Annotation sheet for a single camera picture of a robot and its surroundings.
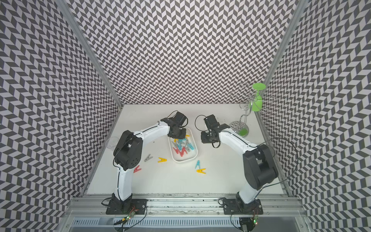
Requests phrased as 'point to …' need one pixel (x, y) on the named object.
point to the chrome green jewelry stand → (251, 99)
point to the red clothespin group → (177, 150)
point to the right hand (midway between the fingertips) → (205, 141)
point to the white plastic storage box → (192, 154)
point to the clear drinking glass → (111, 142)
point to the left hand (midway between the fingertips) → (182, 136)
